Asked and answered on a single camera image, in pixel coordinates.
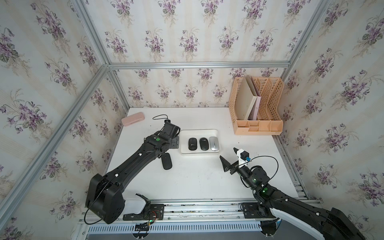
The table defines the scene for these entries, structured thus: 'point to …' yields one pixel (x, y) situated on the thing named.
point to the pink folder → (256, 112)
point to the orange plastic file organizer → (268, 121)
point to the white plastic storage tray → (185, 134)
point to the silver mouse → (214, 144)
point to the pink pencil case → (132, 119)
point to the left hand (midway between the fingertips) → (172, 141)
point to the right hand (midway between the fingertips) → (229, 153)
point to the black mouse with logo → (192, 144)
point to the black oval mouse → (204, 144)
